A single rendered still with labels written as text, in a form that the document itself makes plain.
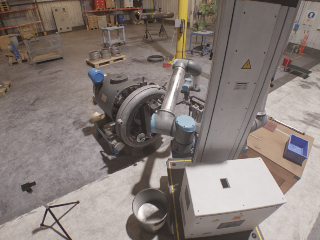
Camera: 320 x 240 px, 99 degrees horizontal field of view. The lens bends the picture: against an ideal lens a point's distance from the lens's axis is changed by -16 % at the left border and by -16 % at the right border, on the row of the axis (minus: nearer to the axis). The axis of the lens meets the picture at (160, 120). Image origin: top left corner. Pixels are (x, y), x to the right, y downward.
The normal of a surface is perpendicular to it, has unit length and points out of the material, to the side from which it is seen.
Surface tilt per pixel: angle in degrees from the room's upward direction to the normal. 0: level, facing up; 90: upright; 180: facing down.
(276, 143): 0
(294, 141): 90
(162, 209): 0
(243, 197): 0
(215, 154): 90
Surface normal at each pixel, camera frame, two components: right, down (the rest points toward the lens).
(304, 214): 0.00, -0.79
